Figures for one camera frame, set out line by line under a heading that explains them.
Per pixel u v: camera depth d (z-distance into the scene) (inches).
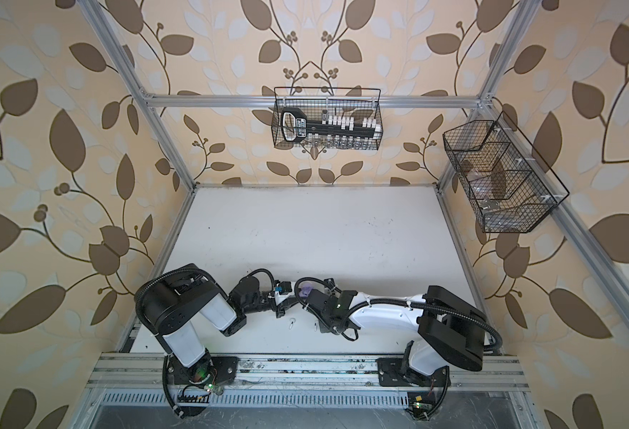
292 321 32.6
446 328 16.8
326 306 25.3
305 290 28.4
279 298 29.2
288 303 30.3
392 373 28.6
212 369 29.0
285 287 28.0
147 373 29.8
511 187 28.6
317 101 35.6
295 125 32.5
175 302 19.2
